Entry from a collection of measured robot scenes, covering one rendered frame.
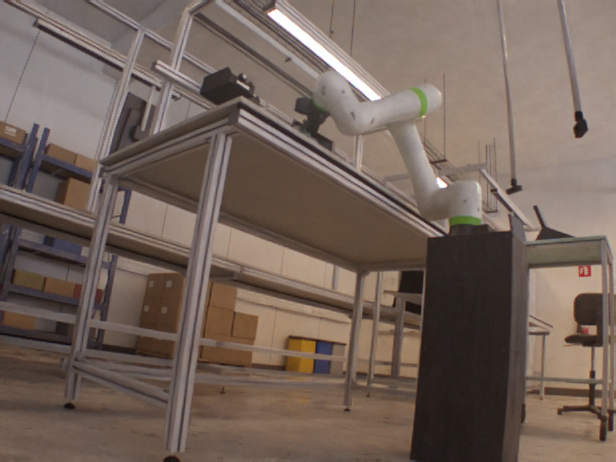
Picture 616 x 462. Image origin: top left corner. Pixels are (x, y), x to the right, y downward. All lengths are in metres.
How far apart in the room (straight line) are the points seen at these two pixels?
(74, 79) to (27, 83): 0.60
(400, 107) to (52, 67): 4.89
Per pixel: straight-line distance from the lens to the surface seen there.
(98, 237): 1.89
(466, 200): 1.81
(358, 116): 1.48
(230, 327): 5.53
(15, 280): 4.90
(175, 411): 1.25
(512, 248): 1.64
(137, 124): 3.52
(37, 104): 5.77
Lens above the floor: 0.33
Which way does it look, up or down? 15 degrees up
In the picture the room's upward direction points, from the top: 7 degrees clockwise
